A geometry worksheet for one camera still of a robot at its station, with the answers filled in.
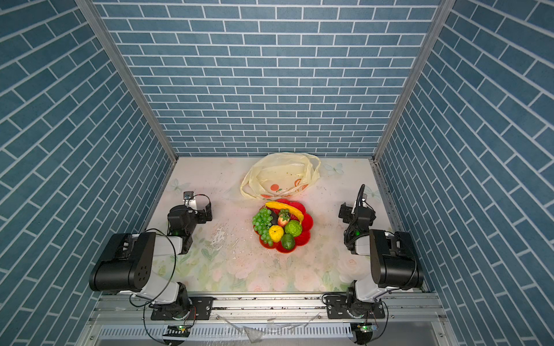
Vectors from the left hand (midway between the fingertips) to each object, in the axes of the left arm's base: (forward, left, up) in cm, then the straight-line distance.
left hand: (204, 203), depth 94 cm
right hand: (-1, -68, 0) cm, 68 cm away
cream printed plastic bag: (+23, -33, -7) cm, 41 cm away
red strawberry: (-9, -35, +3) cm, 36 cm away
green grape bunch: (-10, -26, +1) cm, 28 cm away
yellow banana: (-3, -40, -2) cm, 40 cm away
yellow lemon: (-13, -32, -1) cm, 35 cm away
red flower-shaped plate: (-16, -42, -3) cm, 45 cm away
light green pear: (-11, -39, -1) cm, 41 cm away
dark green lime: (-17, -37, 0) cm, 41 cm away
